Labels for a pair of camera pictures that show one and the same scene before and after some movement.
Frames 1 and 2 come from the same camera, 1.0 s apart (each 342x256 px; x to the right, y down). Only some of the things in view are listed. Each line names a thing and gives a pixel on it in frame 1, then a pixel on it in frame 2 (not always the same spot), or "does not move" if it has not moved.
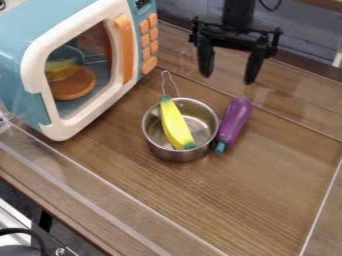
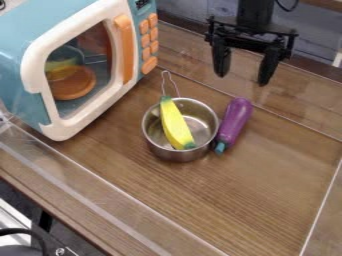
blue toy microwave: [72, 56] does not move
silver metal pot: [202, 119] does not move
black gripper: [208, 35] to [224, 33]
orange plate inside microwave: [72, 82] does not move
